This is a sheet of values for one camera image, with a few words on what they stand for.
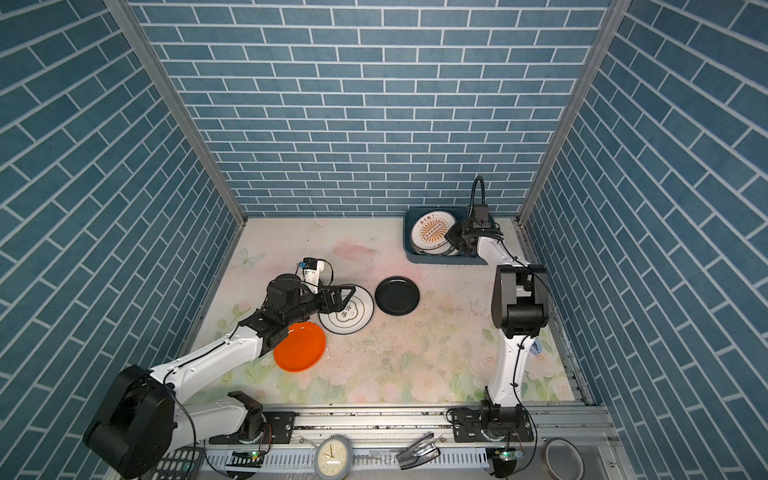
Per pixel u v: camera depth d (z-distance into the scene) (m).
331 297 0.74
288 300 0.65
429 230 1.09
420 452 0.69
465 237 0.78
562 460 0.70
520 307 0.55
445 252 1.05
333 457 0.67
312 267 0.74
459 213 1.08
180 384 0.44
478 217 0.81
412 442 0.74
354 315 0.94
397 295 0.97
